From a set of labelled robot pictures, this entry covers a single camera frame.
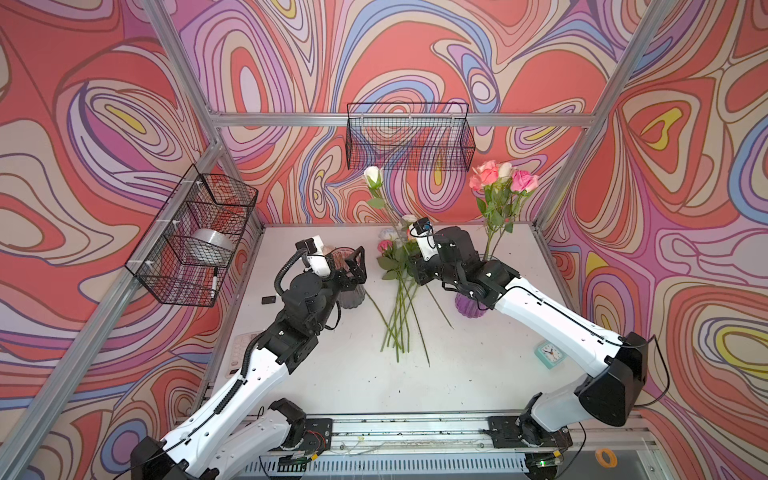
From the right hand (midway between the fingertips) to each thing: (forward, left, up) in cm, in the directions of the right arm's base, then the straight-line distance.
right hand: (413, 263), depth 76 cm
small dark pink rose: (+21, +4, -23) cm, 31 cm away
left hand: (-2, +15, +8) cm, 17 cm away
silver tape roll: (+4, +50, +7) cm, 51 cm away
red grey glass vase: (+2, +18, -19) cm, 26 cm away
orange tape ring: (-41, -42, -25) cm, 64 cm away
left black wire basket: (+1, +53, +10) cm, 54 cm away
